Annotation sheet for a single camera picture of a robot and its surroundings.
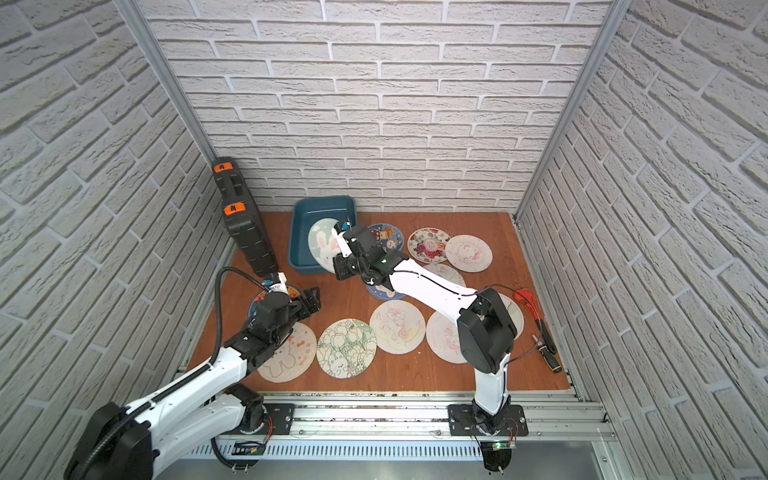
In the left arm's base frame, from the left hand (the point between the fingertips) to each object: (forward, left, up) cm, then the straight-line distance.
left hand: (312, 288), depth 84 cm
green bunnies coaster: (-13, -10, -12) cm, 20 cm away
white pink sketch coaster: (+21, -52, -10) cm, 57 cm away
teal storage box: (+41, +12, -10) cm, 44 cm away
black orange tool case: (+14, +19, +14) cm, 28 cm away
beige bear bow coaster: (-16, +5, -13) cm, 21 cm away
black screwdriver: (-18, -68, -10) cm, 71 cm away
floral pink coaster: (+26, -37, -11) cm, 46 cm away
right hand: (+6, -8, +6) cm, 11 cm away
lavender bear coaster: (+5, -20, -12) cm, 24 cm away
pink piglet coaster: (-10, -39, -12) cm, 42 cm away
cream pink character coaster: (-6, -25, -12) cm, 29 cm away
